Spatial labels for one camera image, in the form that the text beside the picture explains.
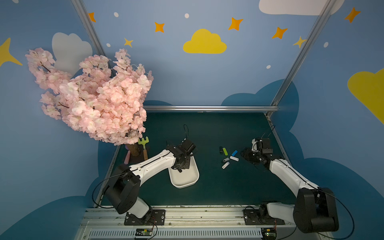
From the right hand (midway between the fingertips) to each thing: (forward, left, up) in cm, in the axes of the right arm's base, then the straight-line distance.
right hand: (244, 152), depth 90 cm
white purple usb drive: (-6, +12, -8) cm, 16 cm away
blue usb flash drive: (+3, +5, -8) cm, 10 cm away
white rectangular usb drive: (-1, +5, -8) cm, 9 cm away
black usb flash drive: (+5, +13, -8) cm, 16 cm away
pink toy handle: (-6, +74, -5) cm, 74 cm away
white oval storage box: (-16, +34, -6) cm, 38 cm away
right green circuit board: (-39, -9, -11) cm, 42 cm away
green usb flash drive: (+4, +10, -8) cm, 13 cm away
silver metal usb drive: (-2, +10, -8) cm, 13 cm away
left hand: (-9, +37, 0) cm, 38 cm away
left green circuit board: (-43, +53, -9) cm, 69 cm away
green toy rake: (+8, +67, -7) cm, 68 cm away
